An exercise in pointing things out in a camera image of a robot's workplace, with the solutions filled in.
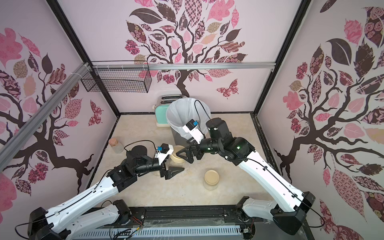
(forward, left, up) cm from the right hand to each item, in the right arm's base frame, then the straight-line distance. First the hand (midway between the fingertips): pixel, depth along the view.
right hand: (183, 146), depth 61 cm
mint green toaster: (+47, +18, -16) cm, 52 cm away
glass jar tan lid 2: (-6, +3, -2) cm, 7 cm away
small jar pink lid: (+17, +46, -27) cm, 56 cm away
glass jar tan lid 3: (-6, -13, -24) cm, 28 cm away
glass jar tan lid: (-9, +12, -7) cm, 17 cm away
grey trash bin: (+25, +7, -32) cm, 41 cm away
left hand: (-3, +2, -10) cm, 10 cm away
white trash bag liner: (+35, +5, -12) cm, 37 cm away
